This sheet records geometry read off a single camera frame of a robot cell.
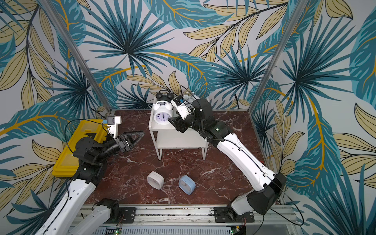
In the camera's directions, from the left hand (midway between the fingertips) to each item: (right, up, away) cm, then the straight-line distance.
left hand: (143, 136), depth 59 cm
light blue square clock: (+17, -27, +17) cm, 36 cm away
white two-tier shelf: (+6, -2, +27) cm, 27 cm away
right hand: (+11, +9, +8) cm, 17 cm away
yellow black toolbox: (-42, -15, +13) cm, 46 cm away
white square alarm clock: (+1, -24, +18) cm, 30 cm away
